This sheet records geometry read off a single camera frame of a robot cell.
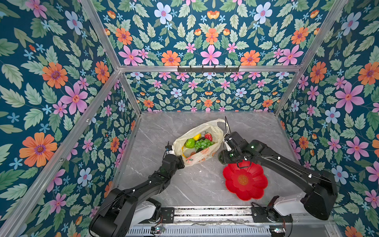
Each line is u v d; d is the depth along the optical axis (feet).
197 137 3.21
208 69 3.06
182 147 3.21
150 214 2.02
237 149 1.95
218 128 3.07
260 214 2.42
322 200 1.28
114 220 1.33
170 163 2.18
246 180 2.81
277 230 2.31
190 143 3.13
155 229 2.31
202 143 3.03
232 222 2.36
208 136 3.30
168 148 2.53
